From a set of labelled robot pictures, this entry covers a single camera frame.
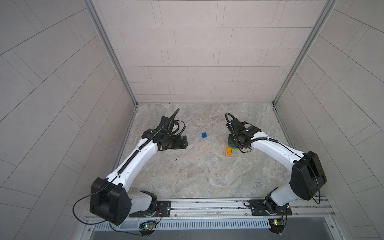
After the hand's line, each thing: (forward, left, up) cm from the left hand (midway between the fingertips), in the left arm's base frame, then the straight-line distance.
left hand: (184, 142), depth 79 cm
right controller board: (-34, -45, -14) cm, 58 cm away
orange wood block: (0, -26, -12) cm, 29 cm away
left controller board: (-36, +14, -10) cm, 40 cm away
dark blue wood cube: (+13, -11, -15) cm, 23 cm away
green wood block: (-3, -24, +1) cm, 24 cm away
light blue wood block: (0, -29, -12) cm, 31 cm away
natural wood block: (+3, -25, -12) cm, 28 cm away
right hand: (+3, -26, -7) cm, 27 cm away
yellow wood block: (+1, -27, -11) cm, 29 cm away
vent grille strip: (-35, -7, -13) cm, 38 cm away
